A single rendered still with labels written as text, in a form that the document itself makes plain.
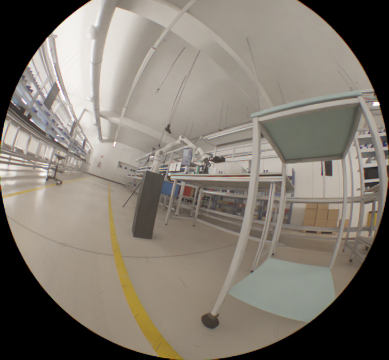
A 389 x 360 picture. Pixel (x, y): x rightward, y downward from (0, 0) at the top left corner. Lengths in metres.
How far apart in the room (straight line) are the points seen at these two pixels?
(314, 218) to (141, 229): 4.29
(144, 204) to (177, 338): 1.36
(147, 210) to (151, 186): 0.31
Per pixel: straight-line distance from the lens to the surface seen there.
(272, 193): 1.28
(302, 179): 5.55
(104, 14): 3.30
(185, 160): 3.55
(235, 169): 1.43
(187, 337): 0.77
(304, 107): 0.56
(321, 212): 4.43
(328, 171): 3.38
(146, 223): 1.65
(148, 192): 1.57
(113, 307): 0.83
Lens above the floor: 0.69
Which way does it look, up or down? 13 degrees up
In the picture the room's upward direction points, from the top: 12 degrees clockwise
